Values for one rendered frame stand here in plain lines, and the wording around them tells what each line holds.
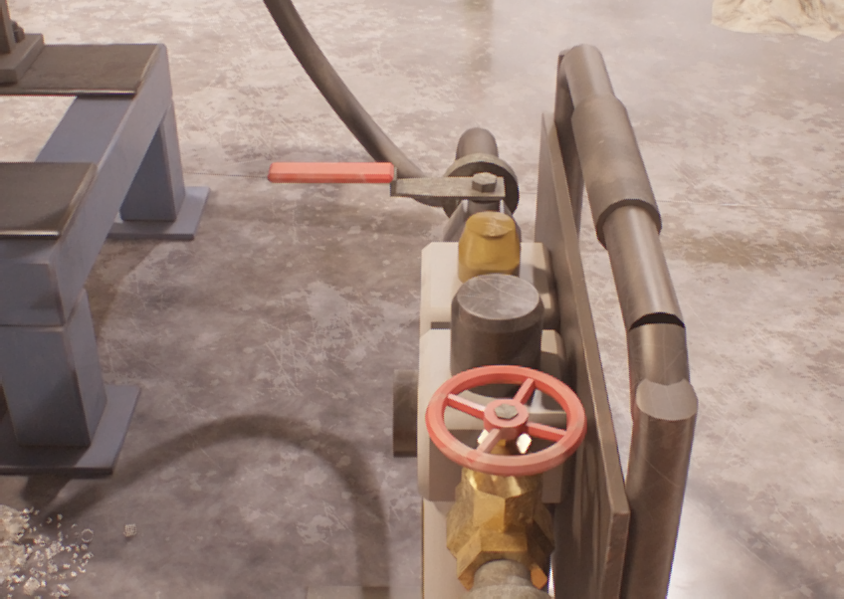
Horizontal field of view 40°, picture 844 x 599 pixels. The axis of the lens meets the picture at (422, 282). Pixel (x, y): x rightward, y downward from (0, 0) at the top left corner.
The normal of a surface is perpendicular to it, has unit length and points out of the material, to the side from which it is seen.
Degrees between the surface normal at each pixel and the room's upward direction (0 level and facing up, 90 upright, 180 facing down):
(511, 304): 0
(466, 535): 70
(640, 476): 89
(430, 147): 0
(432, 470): 90
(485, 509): 90
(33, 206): 0
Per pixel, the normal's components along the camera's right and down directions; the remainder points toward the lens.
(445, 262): 0.00, -0.84
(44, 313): -0.01, 0.55
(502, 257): 0.36, 0.24
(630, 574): -0.72, 0.38
